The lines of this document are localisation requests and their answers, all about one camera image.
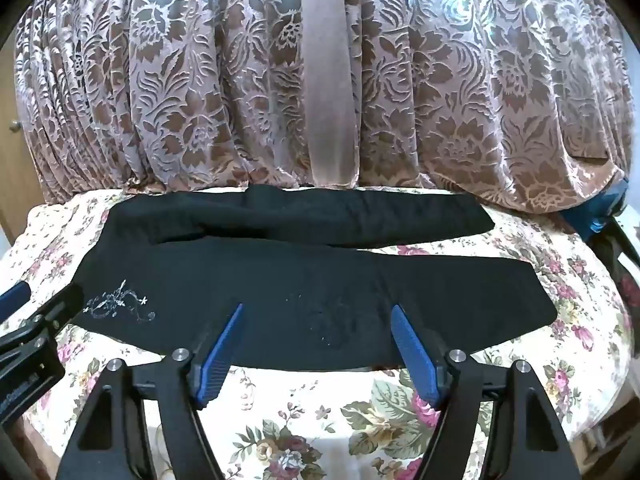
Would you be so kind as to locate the brown floral curtain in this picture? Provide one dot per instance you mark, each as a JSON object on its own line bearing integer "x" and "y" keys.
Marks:
{"x": 175, "y": 75}

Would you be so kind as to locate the wooden cabinet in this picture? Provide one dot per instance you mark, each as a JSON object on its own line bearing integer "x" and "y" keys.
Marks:
{"x": 11, "y": 160}

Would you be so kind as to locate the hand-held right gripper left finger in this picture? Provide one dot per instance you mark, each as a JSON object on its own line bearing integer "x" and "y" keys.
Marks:
{"x": 220, "y": 360}

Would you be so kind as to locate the black pants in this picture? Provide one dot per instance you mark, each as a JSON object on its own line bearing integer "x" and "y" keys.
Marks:
{"x": 280, "y": 305}

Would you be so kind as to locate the black metal stand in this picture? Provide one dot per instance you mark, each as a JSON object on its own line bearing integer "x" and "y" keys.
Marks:
{"x": 625, "y": 260}

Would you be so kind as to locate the blue bag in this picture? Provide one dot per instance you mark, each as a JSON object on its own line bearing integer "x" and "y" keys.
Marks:
{"x": 597, "y": 210}

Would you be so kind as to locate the floral rose bed sheet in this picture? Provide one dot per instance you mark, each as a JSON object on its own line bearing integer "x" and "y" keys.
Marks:
{"x": 350, "y": 425}

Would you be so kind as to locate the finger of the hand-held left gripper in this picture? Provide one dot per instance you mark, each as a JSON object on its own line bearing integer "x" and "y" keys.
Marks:
{"x": 52, "y": 310}
{"x": 16, "y": 293}

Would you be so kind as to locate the plain pink curtain strip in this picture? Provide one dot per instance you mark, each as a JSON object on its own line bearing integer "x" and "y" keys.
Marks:
{"x": 330, "y": 85}

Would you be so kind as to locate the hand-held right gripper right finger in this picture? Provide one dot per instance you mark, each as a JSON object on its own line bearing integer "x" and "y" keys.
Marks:
{"x": 414, "y": 355}

